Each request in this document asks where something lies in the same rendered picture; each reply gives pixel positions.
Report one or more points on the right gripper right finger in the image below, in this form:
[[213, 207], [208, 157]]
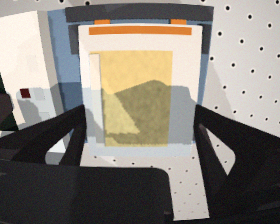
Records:
[[257, 160]]

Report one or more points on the white cassette with yellow panel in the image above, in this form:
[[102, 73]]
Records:
[[150, 78]]

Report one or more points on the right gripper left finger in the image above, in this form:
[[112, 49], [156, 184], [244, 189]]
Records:
[[32, 143]]

